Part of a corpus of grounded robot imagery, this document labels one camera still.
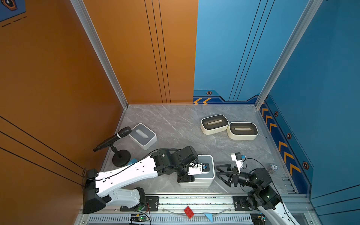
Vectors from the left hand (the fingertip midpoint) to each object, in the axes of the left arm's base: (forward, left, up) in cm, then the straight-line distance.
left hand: (194, 170), depth 69 cm
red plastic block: (-16, +2, -14) cm, 21 cm away
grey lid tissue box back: (+4, -7, +1) cm, 8 cm away
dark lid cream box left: (+38, -17, -12) cm, 43 cm away
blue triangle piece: (-17, -8, -14) cm, 24 cm away
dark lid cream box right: (+32, -35, -11) cm, 49 cm away
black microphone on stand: (+13, +46, -15) cm, 50 cm away
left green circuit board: (-18, +29, -19) cm, 39 cm away
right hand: (-1, -12, 0) cm, 12 cm away
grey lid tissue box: (+28, +34, -14) cm, 47 cm away
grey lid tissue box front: (-4, -1, -12) cm, 13 cm away
